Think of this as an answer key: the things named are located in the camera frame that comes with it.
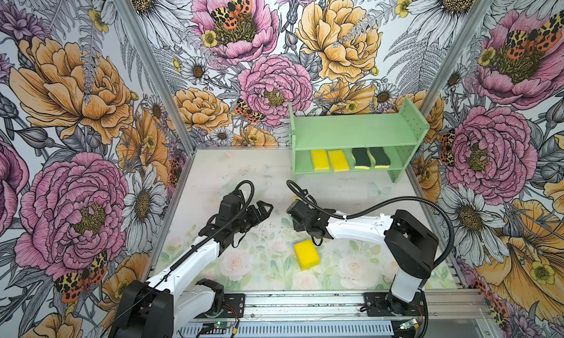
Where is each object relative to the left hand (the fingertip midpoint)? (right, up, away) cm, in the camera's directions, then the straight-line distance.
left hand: (265, 218), depth 84 cm
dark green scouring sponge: (+50, +22, +14) cm, 56 cm away
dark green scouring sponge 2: (+42, +23, +16) cm, 50 cm away
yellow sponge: (+31, +22, +13) cm, 40 cm away
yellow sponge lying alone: (+15, -13, -2) cm, 20 cm away
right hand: (+15, -3, +6) cm, 16 cm away
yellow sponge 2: (+23, +23, +14) cm, 35 cm away
